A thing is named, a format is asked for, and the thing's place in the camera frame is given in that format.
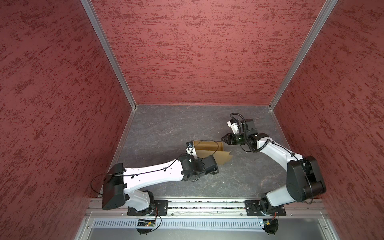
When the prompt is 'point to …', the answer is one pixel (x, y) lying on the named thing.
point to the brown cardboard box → (204, 148)
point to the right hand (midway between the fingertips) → (222, 141)
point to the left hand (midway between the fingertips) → (194, 165)
